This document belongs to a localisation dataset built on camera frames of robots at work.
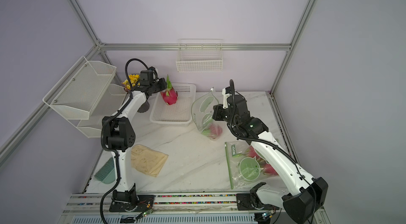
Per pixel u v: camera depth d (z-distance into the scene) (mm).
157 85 859
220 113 629
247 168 785
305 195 374
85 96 782
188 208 731
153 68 882
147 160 860
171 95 1017
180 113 1079
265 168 777
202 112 838
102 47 930
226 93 635
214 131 860
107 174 819
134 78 930
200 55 949
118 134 573
